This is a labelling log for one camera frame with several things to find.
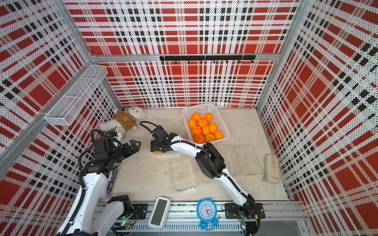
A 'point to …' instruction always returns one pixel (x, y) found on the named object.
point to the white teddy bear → (123, 121)
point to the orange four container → (218, 134)
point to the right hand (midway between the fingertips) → (158, 146)
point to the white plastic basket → (202, 109)
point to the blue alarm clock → (206, 211)
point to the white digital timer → (159, 213)
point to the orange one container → (196, 130)
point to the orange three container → (209, 137)
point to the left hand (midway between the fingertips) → (137, 146)
